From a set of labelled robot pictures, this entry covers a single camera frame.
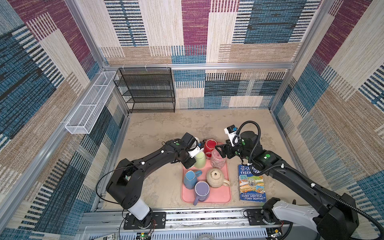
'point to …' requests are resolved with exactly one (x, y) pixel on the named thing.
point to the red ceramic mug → (210, 144)
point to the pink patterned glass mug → (217, 162)
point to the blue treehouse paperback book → (251, 187)
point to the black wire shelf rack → (147, 89)
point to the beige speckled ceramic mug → (215, 178)
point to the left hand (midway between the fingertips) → (191, 159)
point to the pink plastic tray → (221, 195)
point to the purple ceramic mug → (202, 190)
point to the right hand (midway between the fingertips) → (221, 146)
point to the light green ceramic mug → (200, 158)
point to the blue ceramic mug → (190, 178)
